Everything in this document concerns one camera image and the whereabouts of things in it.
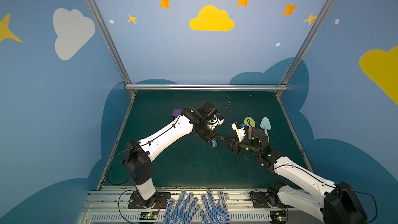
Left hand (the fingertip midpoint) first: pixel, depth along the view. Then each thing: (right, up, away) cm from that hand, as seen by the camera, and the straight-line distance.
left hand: (214, 137), depth 77 cm
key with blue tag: (0, -3, -1) cm, 3 cm away
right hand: (+5, -1, +1) cm, 6 cm away
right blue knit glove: (-1, -35, -6) cm, 35 cm away
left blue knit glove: (-16, -34, -7) cm, 39 cm away
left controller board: (-32, -36, -6) cm, 48 cm away
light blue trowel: (+37, +4, +25) cm, 45 cm away
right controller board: (+30, -36, -6) cm, 47 cm away
